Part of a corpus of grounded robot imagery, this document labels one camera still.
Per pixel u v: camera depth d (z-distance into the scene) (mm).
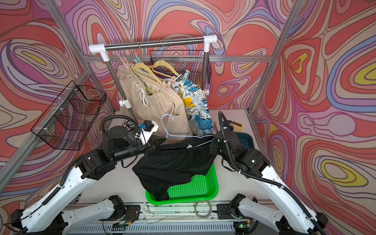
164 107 644
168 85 558
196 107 669
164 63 586
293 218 375
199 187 819
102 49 504
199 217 713
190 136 769
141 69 639
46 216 377
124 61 634
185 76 565
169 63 584
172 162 688
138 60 669
